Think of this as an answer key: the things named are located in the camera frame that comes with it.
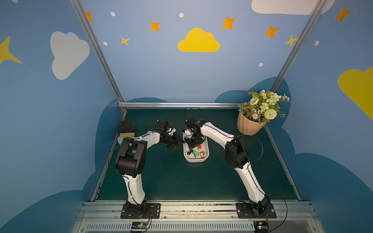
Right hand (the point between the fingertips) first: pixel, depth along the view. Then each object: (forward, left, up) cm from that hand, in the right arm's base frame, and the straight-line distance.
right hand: (192, 145), depth 98 cm
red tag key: (+1, -5, -3) cm, 6 cm away
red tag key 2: (-5, -7, -2) cm, 9 cm away
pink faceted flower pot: (+12, -37, +8) cm, 40 cm away
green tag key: (-5, -3, -2) cm, 6 cm away
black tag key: (-5, +1, -1) cm, 5 cm away
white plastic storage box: (-5, -5, -2) cm, 7 cm away
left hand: (0, +6, +4) cm, 7 cm away
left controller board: (-46, +25, -3) cm, 53 cm away
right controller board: (-43, -37, -5) cm, 57 cm away
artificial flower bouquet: (+12, -40, +27) cm, 50 cm away
